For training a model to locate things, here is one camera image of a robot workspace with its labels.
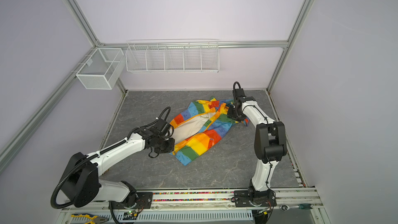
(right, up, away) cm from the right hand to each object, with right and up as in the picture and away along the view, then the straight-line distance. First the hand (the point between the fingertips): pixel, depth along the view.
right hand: (232, 117), depth 95 cm
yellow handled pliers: (-66, -43, -27) cm, 83 cm away
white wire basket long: (-37, +39, +3) cm, 54 cm away
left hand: (-34, -17, -12) cm, 40 cm away
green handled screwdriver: (+20, -39, -25) cm, 50 cm away
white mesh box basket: (-84, +30, +4) cm, 89 cm away
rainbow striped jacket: (-22, -6, 0) cm, 23 cm away
